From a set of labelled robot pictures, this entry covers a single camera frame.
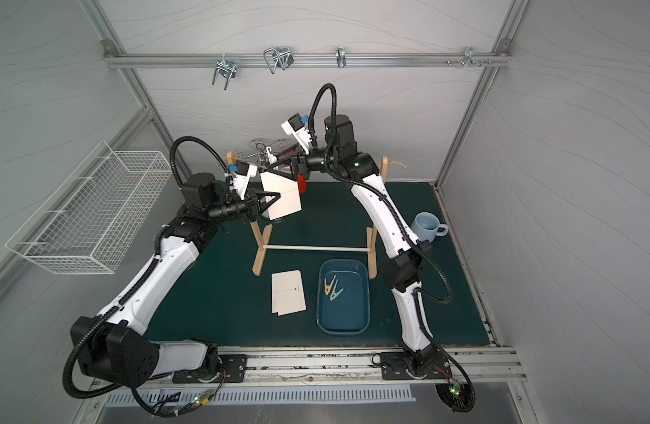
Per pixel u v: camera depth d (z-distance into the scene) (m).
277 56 0.77
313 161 0.62
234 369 0.74
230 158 0.66
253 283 0.92
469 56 0.76
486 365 0.76
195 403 0.67
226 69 0.80
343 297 0.88
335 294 0.86
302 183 0.75
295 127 0.59
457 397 0.72
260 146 0.88
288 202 0.72
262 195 0.67
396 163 0.65
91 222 0.69
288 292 0.89
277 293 0.89
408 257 0.51
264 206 0.69
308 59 0.78
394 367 0.73
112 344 0.38
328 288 0.88
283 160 0.61
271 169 0.63
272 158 0.67
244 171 0.62
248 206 0.63
